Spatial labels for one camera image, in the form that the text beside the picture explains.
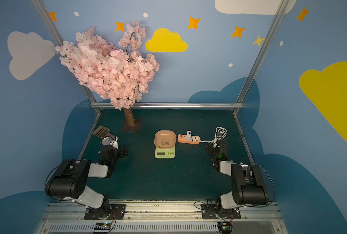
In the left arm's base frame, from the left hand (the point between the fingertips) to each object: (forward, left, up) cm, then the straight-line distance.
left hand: (118, 143), depth 95 cm
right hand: (+2, -66, +1) cm, 66 cm away
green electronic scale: (-4, -28, -5) cm, 29 cm away
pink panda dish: (+5, -30, -2) cm, 31 cm away
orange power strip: (+7, -43, -3) cm, 44 cm away
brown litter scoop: (+13, +18, -6) cm, 23 cm away
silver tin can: (+2, +10, -1) cm, 10 cm away
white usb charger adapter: (+6, -47, +3) cm, 47 cm away
